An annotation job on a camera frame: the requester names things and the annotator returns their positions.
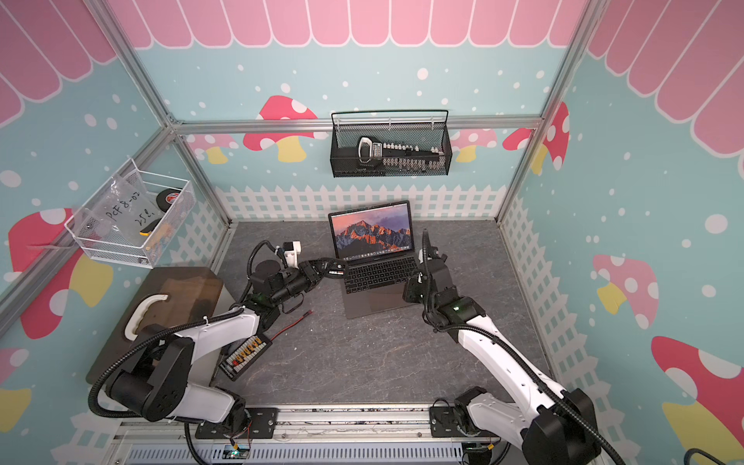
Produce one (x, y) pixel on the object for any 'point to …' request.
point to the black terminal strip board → (241, 359)
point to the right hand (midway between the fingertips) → (407, 278)
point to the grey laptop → (376, 245)
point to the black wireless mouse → (337, 268)
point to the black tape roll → (167, 197)
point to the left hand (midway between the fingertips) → (335, 266)
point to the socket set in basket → (403, 157)
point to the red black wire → (294, 324)
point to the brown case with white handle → (171, 298)
